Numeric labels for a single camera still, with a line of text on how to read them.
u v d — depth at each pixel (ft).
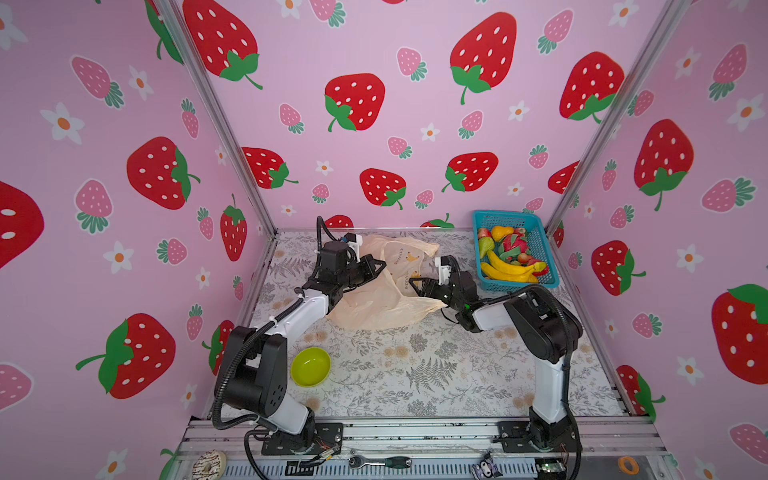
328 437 2.44
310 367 2.73
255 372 1.47
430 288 2.82
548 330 1.76
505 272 3.22
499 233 3.69
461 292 2.51
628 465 2.31
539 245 3.51
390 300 2.76
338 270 2.27
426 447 2.40
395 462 2.30
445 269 2.90
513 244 3.43
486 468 2.22
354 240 2.66
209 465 2.25
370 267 2.51
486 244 3.61
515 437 2.44
